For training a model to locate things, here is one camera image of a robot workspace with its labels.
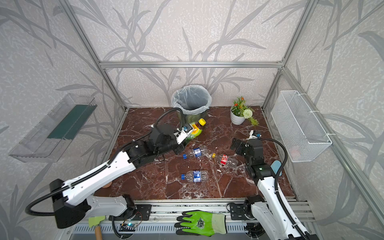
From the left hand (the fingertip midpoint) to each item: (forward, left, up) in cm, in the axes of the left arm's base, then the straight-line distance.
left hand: (189, 132), depth 70 cm
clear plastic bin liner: (+35, +1, -12) cm, 37 cm away
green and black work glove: (-34, -6, -26) cm, 43 cm away
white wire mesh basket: (-6, -49, +7) cm, 49 cm away
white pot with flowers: (+30, -33, -20) cm, 49 cm away
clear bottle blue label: (+3, -7, -27) cm, 28 cm away
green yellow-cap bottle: (-2, -4, +5) cm, 7 cm away
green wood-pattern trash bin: (+18, +2, -12) cm, 21 cm away
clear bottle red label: (-3, -20, -23) cm, 31 cm away
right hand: (+4, -28, -10) cm, 30 cm away
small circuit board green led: (-36, +29, -30) cm, 55 cm away
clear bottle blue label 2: (-13, -3, -25) cm, 28 cm away
